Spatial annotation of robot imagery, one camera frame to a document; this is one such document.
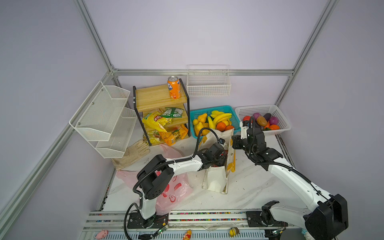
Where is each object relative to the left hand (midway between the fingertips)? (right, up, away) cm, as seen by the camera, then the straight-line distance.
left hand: (220, 156), depth 88 cm
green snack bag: (-29, +27, +2) cm, 40 cm away
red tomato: (+23, +24, +21) cm, 39 cm away
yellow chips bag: (-39, +21, -3) cm, 44 cm away
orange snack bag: (-27, +14, +13) cm, 33 cm away
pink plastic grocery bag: (-25, -18, -12) cm, 33 cm away
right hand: (+5, +13, -8) cm, 16 cm away
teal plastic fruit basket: (-16, +27, +23) cm, 39 cm away
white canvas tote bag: (-4, -7, -13) cm, 15 cm away
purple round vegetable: (+42, +23, +19) cm, 52 cm away
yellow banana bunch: (+1, +25, +23) cm, 34 cm away
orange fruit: (+3, +18, +18) cm, 26 cm away
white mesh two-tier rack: (-64, +21, -10) cm, 68 cm away
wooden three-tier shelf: (-38, +34, -5) cm, 51 cm away
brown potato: (+33, +23, +19) cm, 45 cm away
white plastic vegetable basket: (+45, +32, +26) cm, 61 cm away
